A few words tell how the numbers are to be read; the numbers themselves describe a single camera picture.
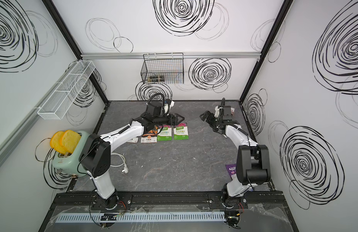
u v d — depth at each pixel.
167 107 0.76
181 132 1.02
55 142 0.72
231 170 0.83
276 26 0.79
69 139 0.75
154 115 0.69
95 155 0.48
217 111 0.84
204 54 1.74
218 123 0.69
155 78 0.89
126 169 0.83
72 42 0.85
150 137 0.99
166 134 1.00
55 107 0.71
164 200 0.75
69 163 0.72
